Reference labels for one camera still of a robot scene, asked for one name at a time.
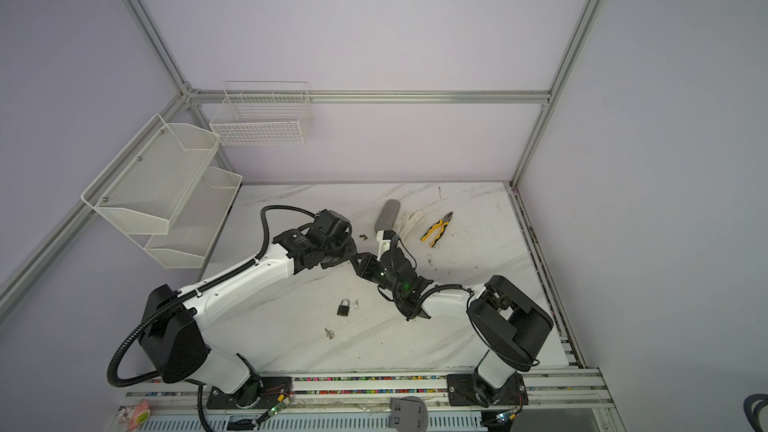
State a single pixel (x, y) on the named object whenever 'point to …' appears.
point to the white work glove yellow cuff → (404, 224)
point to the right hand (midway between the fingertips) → (347, 258)
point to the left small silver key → (329, 334)
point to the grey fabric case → (387, 215)
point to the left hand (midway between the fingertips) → (353, 251)
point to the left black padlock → (343, 309)
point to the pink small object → (140, 416)
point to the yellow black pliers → (444, 222)
